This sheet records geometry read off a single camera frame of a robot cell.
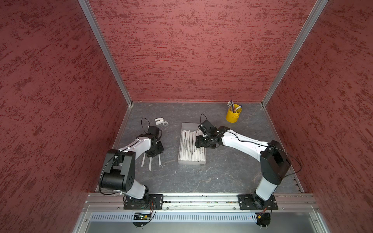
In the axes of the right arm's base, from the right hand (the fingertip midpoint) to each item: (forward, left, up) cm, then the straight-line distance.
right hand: (200, 146), depth 87 cm
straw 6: (-2, +2, -5) cm, 6 cm away
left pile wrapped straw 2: (-8, +32, -7) cm, 33 cm away
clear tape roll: (+23, +25, -6) cm, 35 cm away
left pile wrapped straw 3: (-8, +26, -6) cm, 27 cm away
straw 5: (+1, +5, -6) cm, 7 cm away
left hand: (-2, +27, -6) cm, 28 cm away
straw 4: (+4, +6, -6) cm, 10 cm away
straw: (+1, +12, -6) cm, 13 cm away
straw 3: (+4, +8, -6) cm, 11 cm away
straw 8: (-2, -2, -6) cm, 6 cm away
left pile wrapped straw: (-7, +36, -6) cm, 38 cm away
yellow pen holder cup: (+24, -25, -1) cm, 34 cm away
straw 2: (+3, +10, -4) cm, 12 cm away
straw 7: (-2, 0, -6) cm, 6 cm away
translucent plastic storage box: (+18, +10, -3) cm, 21 cm away
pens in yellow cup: (+26, -22, +9) cm, 35 cm away
